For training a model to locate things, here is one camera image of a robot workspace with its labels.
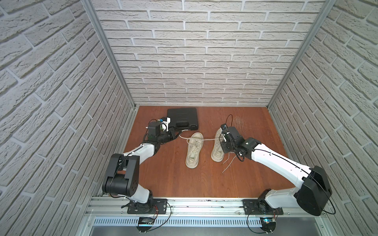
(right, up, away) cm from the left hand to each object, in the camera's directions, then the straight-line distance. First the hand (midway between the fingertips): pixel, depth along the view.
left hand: (183, 129), depth 87 cm
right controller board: (+44, -46, -17) cm, 66 cm away
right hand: (+26, -7, -3) cm, 27 cm away
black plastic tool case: (-1, +6, +22) cm, 23 cm away
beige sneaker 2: (+21, -14, -2) cm, 25 cm away
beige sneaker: (+7, -9, +4) cm, 12 cm away
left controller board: (-18, -46, -17) cm, 52 cm away
